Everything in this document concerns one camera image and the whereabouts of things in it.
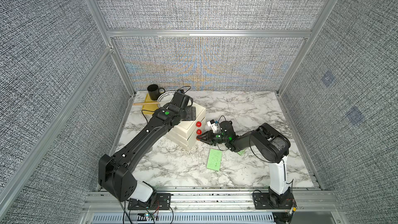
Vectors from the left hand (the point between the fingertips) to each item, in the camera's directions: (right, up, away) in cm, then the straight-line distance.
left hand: (190, 111), depth 80 cm
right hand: (+3, -14, +10) cm, 17 cm away
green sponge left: (+13, -27, +6) cm, 30 cm away
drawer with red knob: (+4, -7, 0) cm, 8 cm away
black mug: (-27, +13, +30) cm, 42 cm away
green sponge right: (+29, -24, +9) cm, 39 cm away
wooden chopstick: (-34, +5, +32) cm, 47 cm away
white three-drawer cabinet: (-3, -12, -2) cm, 13 cm away
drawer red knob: (+4, -12, +6) cm, 14 cm away
